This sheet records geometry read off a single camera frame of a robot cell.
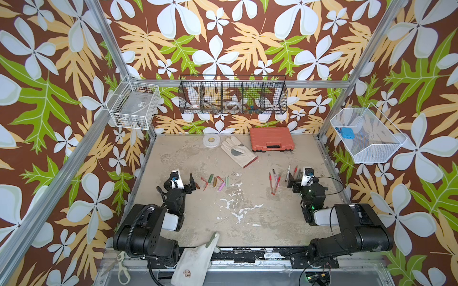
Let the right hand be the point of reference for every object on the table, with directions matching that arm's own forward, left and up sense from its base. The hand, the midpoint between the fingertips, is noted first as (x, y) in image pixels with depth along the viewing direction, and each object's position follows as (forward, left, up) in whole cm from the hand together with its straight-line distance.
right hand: (298, 173), depth 90 cm
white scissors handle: (-43, +78, -9) cm, 90 cm away
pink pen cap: (-3, +40, -9) cm, 41 cm away
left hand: (-1, +60, +2) cm, 60 cm away
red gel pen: (+4, +12, -10) cm, 16 cm away
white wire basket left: (+24, +83, +25) cm, 90 cm away
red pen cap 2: (-3, +49, -9) cm, 50 cm away
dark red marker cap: (-3, +53, -9) cm, 54 cm away
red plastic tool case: (+31, +6, -7) cm, 33 cm away
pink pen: (+5, +9, -10) cm, 15 cm away
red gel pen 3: (+8, -3, -10) cm, 13 cm away
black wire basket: (+37, +34, +22) cm, 55 cm away
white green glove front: (-39, +50, -6) cm, 64 cm away
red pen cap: (+2, +51, -9) cm, 52 cm away
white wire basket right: (+5, -29, +21) cm, 36 cm away
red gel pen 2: (+1, +8, -9) cm, 12 cm away
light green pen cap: (+1, +37, -10) cm, 38 cm away
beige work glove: (+22, +31, -8) cm, 38 cm away
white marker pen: (+6, +2, -9) cm, 11 cm away
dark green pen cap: (+2, +46, -9) cm, 47 cm away
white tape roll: (+31, +48, -8) cm, 57 cm away
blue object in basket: (+13, -23, +16) cm, 31 cm away
